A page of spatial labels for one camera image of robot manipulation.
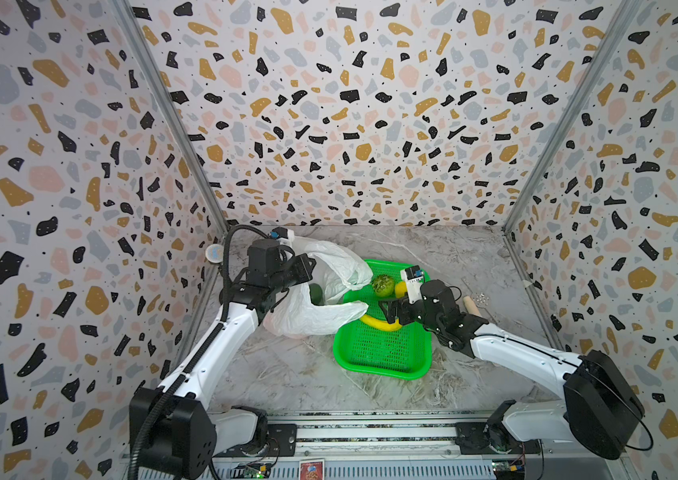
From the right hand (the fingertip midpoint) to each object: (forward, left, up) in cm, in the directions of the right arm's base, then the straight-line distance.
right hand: (388, 293), depth 83 cm
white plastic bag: (-7, +25, +1) cm, 26 cm away
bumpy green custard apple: (+10, 0, -11) cm, 14 cm away
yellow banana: (-3, +1, -12) cm, 13 cm away
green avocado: (+6, +22, -11) cm, 25 cm away
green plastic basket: (-11, -6, -16) cm, 20 cm away
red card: (-39, +18, -14) cm, 45 cm away
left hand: (+5, +19, +10) cm, 22 cm away
